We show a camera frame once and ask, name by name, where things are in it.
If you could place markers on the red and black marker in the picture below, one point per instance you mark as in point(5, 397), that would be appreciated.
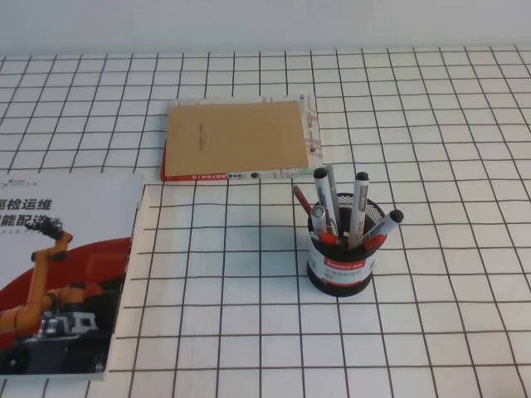
point(374, 242)

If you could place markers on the thin red pen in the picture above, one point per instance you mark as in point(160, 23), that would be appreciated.
point(299, 195)

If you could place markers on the plain grey pen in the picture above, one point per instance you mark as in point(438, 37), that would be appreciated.
point(334, 197)

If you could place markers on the black mesh pen holder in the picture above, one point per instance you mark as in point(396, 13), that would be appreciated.
point(337, 271)

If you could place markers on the short silver cap marker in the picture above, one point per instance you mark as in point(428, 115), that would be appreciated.
point(319, 220)

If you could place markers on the grey marker black cap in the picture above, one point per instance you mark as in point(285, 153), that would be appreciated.
point(321, 181)

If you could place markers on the brown kraft notebook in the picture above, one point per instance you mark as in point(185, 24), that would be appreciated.
point(220, 140)

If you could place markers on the grey marker tall right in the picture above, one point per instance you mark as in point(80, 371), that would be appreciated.
point(358, 209)

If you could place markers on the red spine map book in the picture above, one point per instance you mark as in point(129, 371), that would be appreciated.
point(311, 131)

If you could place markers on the leaning marker black cap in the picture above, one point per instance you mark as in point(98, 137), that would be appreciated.
point(387, 224)

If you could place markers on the white robot brochure booklet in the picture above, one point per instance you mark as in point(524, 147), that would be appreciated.
point(65, 245)

